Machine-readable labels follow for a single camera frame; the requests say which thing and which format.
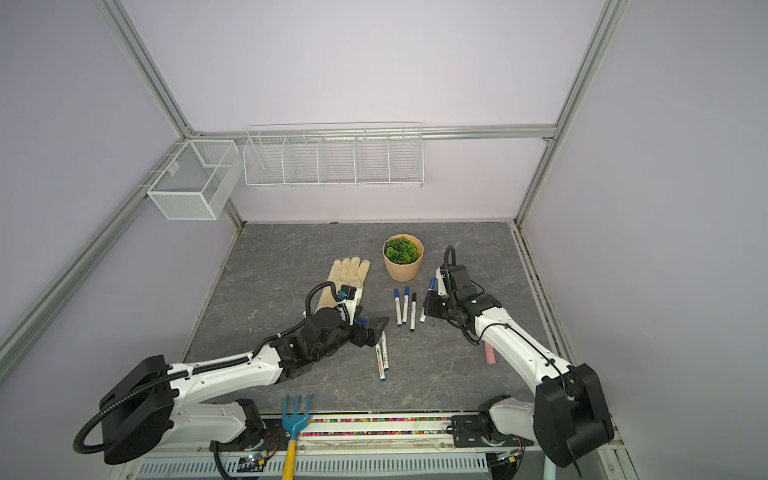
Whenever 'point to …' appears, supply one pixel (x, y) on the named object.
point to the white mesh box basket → (201, 182)
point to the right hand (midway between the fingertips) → (426, 305)
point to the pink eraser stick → (490, 354)
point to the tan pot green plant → (402, 254)
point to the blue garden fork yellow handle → (293, 423)
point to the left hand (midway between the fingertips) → (375, 318)
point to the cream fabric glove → (350, 272)
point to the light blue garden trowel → (550, 469)
